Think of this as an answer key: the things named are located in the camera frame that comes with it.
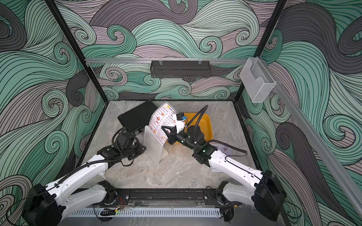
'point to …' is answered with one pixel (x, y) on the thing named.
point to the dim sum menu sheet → (163, 116)
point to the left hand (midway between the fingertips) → (146, 147)
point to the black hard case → (135, 119)
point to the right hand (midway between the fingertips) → (160, 128)
